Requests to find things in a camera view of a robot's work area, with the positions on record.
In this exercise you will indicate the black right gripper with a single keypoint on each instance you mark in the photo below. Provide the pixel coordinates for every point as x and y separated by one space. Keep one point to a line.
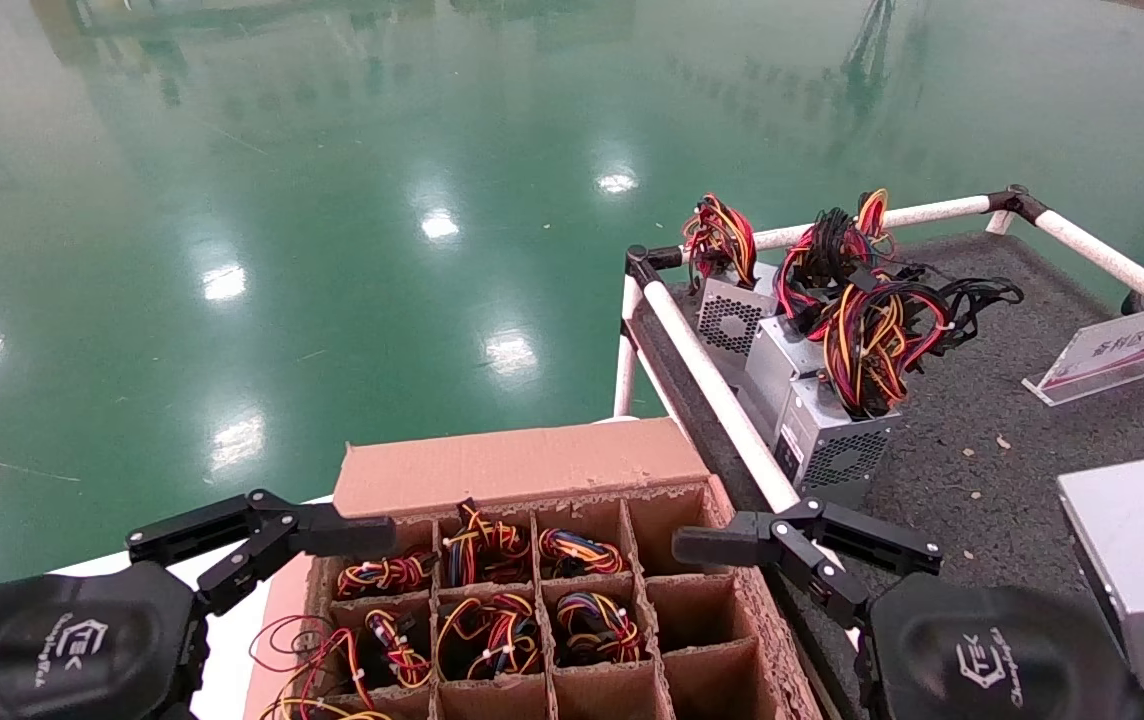
982 660

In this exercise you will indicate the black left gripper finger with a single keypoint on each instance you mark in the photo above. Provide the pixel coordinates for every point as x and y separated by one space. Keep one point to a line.
352 537

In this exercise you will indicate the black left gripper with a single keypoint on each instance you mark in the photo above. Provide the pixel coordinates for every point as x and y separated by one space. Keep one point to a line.
62 640

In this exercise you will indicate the brown cardboard divider box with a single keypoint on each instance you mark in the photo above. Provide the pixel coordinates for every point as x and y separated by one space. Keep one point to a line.
522 465

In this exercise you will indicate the white table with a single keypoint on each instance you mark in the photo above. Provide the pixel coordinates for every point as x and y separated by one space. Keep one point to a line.
232 660

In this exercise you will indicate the clear acrylic sign holder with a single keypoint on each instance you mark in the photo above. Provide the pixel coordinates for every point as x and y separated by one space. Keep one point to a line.
1112 355

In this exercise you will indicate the white pipe cart frame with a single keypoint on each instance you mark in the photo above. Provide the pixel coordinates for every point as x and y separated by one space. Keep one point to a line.
702 360

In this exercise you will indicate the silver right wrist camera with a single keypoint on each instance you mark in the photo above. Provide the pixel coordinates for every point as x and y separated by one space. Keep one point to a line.
1142 560

